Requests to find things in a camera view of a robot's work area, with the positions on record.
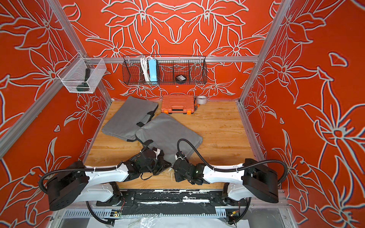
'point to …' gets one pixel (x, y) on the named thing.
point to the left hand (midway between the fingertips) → (173, 164)
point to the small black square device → (180, 79)
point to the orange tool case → (177, 103)
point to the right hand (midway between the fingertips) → (173, 172)
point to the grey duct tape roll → (201, 99)
